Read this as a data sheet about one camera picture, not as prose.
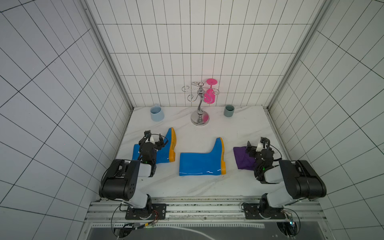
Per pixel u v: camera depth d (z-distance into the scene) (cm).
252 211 73
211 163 84
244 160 90
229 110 110
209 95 106
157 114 109
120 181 45
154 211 72
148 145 73
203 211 75
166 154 90
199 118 113
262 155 71
